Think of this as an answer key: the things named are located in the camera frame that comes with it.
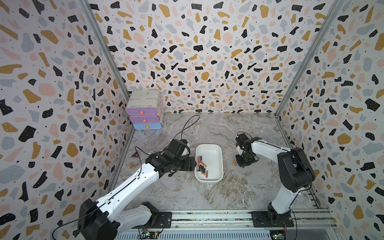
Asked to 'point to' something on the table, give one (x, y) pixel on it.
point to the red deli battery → (199, 159)
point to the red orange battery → (207, 173)
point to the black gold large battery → (198, 168)
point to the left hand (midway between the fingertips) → (193, 163)
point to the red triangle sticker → (135, 154)
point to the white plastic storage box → (212, 157)
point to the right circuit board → (278, 234)
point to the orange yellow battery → (234, 162)
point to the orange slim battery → (203, 164)
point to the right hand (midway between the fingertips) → (242, 164)
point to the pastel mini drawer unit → (145, 108)
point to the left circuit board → (149, 235)
